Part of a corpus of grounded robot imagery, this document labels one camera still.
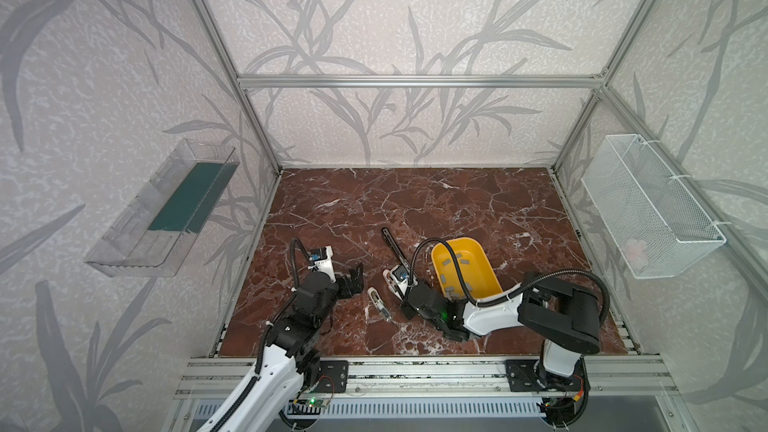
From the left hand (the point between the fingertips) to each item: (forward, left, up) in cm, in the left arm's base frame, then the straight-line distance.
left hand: (354, 258), depth 82 cm
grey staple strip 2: (-3, -25, -6) cm, 26 cm away
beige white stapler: (-9, -7, -10) cm, 15 cm away
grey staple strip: (+5, -34, -12) cm, 36 cm away
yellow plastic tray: (+3, -37, -11) cm, 39 cm away
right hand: (-2, -12, -7) cm, 14 cm away
